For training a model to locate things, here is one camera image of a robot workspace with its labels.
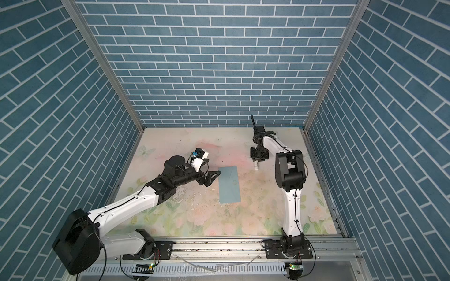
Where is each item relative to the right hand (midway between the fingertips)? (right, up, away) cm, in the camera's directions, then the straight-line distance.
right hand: (255, 157), depth 103 cm
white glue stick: (0, -4, -4) cm, 6 cm away
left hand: (-22, -2, -26) cm, 34 cm away
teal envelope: (-15, -15, -9) cm, 23 cm away
